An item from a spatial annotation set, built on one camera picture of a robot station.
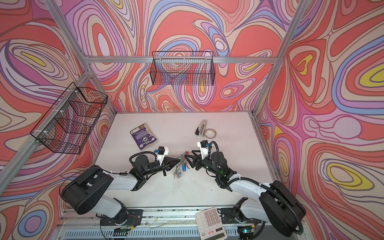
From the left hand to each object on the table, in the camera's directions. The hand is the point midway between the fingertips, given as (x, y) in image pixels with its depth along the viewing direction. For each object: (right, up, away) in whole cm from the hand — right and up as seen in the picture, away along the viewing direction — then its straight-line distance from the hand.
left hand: (181, 161), depth 78 cm
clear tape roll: (+19, +13, +29) cm, 37 cm away
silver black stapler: (+12, +16, +28) cm, 34 cm away
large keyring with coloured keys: (0, -5, +14) cm, 15 cm away
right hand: (+5, +2, +2) cm, 6 cm away
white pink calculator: (+14, -28, -8) cm, 33 cm away
